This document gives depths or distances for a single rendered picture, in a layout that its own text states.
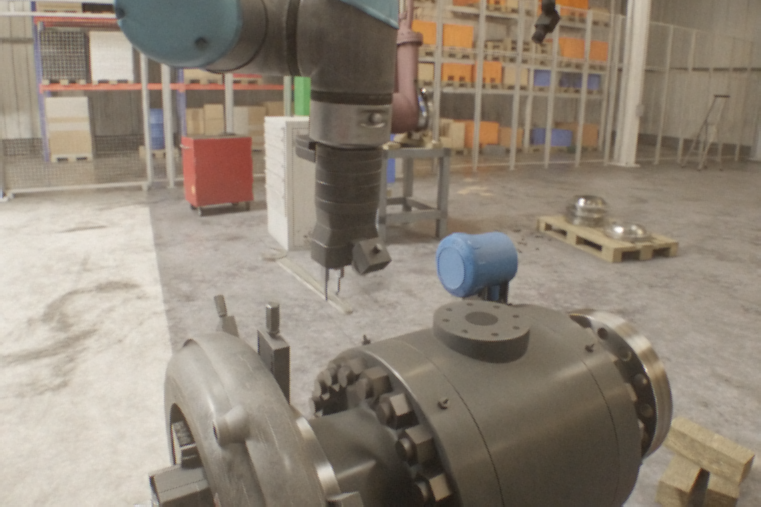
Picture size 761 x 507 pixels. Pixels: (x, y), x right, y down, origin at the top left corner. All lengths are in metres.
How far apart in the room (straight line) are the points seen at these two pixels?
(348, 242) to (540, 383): 0.64
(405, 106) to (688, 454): 3.78
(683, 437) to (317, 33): 2.07
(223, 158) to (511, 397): 5.39
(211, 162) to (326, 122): 5.60
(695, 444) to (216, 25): 2.17
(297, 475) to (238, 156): 5.62
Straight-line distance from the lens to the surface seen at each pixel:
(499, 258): 1.39
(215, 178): 6.17
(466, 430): 0.98
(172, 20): 0.43
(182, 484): 0.93
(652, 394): 1.47
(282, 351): 0.84
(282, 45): 0.55
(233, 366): 0.86
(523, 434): 1.05
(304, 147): 0.62
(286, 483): 0.75
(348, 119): 0.54
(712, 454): 2.31
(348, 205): 0.57
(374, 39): 0.54
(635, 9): 13.14
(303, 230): 4.75
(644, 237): 5.28
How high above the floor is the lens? 1.39
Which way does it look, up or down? 14 degrees down
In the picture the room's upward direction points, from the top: 1 degrees clockwise
